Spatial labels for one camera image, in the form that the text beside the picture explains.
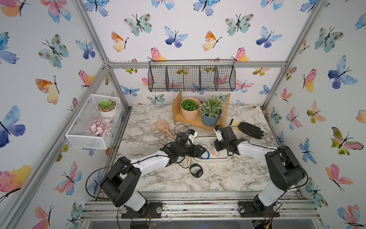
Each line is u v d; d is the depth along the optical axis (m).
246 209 0.74
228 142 0.71
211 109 0.89
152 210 0.73
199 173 0.84
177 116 1.04
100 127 0.63
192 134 0.77
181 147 0.68
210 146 0.96
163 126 1.08
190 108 0.95
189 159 0.79
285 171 0.47
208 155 0.93
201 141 0.99
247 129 1.05
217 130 0.84
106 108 0.72
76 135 0.60
